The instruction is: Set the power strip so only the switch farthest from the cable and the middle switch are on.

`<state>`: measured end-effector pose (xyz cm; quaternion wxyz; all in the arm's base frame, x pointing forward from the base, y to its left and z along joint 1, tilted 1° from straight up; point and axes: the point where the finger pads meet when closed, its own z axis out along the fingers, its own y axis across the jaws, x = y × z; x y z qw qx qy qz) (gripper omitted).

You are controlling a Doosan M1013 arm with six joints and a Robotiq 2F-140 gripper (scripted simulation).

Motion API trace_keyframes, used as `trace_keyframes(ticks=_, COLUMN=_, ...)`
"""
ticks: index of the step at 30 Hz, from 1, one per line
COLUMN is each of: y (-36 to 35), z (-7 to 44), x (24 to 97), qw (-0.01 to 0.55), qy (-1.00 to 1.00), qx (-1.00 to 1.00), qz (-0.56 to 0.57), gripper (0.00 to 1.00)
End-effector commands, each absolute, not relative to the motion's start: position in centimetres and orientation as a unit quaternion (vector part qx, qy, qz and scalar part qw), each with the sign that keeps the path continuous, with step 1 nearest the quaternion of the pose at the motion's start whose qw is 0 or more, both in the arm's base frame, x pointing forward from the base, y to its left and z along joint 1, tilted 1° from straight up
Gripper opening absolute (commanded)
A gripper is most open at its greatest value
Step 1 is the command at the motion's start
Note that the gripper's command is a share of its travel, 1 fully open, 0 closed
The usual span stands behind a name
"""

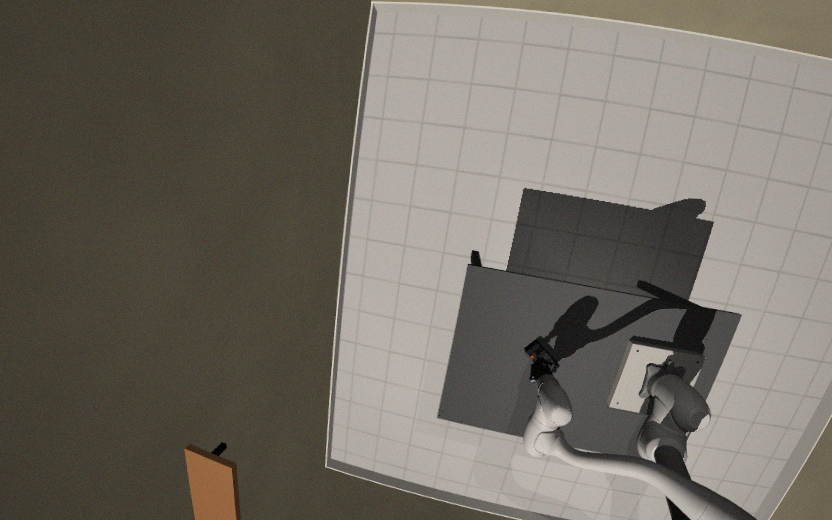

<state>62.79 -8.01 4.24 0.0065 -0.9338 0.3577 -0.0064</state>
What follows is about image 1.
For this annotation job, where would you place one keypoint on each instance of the black power strip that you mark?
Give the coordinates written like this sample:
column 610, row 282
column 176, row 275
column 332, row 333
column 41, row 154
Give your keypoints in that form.
column 540, row 351

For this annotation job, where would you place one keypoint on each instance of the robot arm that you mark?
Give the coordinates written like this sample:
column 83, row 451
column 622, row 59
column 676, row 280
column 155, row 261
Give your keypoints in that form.
column 677, row 408

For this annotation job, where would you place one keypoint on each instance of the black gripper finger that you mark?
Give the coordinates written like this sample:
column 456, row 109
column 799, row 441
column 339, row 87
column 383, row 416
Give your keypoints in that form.
column 534, row 369
column 539, row 360

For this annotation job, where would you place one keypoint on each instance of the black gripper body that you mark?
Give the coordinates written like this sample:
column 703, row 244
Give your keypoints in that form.
column 545, row 371

